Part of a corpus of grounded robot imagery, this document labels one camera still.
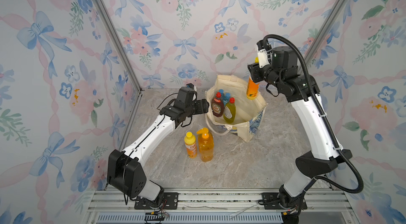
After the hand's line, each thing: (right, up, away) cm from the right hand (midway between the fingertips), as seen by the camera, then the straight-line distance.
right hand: (256, 62), depth 66 cm
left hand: (-22, -17, +15) cm, 31 cm away
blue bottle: (-8, -14, +31) cm, 35 cm away
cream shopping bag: (+6, -23, +31) cm, 39 cm away
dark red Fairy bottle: (-13, -19, +32) cm, 39 cm away
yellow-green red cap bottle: (-7, -22, +28) cm, 36 cm away
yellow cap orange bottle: (-28, -35, +7) cm, 45 cm away
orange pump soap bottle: (-21, -37, +12) cm, 44 cm away
